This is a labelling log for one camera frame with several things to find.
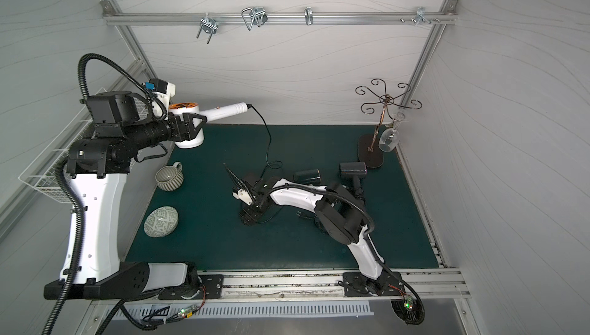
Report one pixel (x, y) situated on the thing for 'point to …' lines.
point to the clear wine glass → (389, 138)
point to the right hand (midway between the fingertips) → (249, 213)
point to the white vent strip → (246, 310)
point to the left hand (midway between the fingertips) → (193, 116)
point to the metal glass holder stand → (370, 150)
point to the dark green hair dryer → (312, 177)
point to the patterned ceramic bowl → (160, 222)
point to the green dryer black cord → (309, 216)
